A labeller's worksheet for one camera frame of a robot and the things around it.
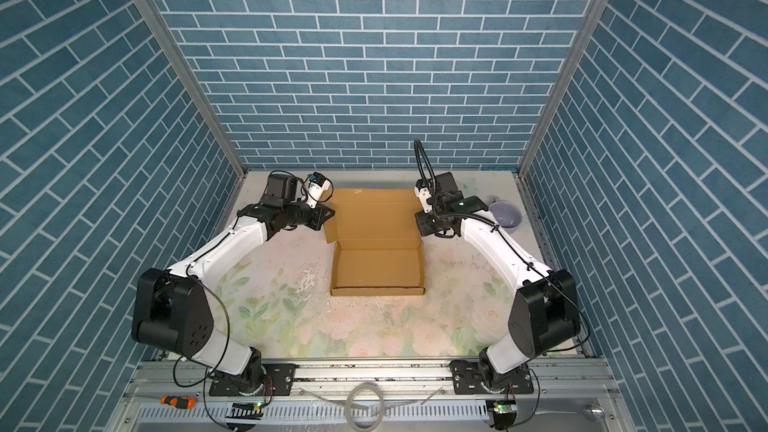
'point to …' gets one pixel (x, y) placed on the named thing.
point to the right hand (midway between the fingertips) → (419, 218)
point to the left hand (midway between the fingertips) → (333, 211)
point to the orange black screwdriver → (181, 402)
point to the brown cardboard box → (375, 250)
